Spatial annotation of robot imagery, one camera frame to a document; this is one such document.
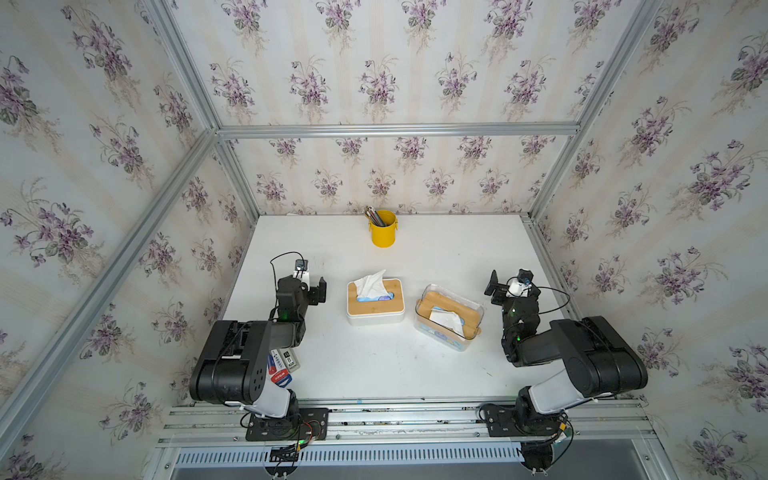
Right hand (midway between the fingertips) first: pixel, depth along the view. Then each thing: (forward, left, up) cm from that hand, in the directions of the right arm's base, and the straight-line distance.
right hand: (514, 275), depth 88 cm
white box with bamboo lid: (-7, +42, -5) cm, 43 cm away
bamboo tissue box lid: (-12, +14, -5) cm, 19 cm away
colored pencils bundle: (+22, +43, +3) cm, 48 cm away
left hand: (0, +63, -4) cm, 64 cm away
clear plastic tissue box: (-8, +15, -3) cm, 17 cm away
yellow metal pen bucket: (+20, +40, -6) cm, 45 cm away
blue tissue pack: (-4, +43, -2) cm, 44 cm away
